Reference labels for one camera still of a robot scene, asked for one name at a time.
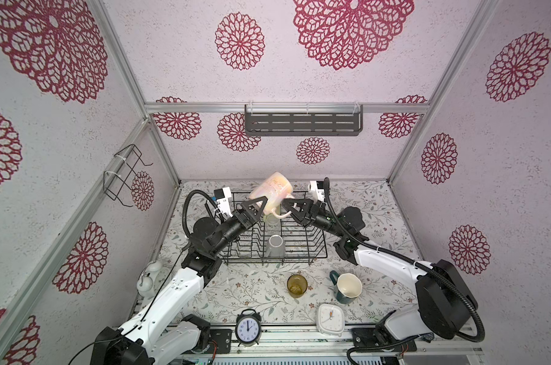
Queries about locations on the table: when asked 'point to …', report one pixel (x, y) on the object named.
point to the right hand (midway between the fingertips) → (283, 205)
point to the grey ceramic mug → (276, 246)
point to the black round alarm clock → (248, 327)
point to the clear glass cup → (272, 222)
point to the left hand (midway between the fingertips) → (264, 203)
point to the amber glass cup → (297, 285)
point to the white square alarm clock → (330, 318)
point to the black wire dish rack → (294, 239)
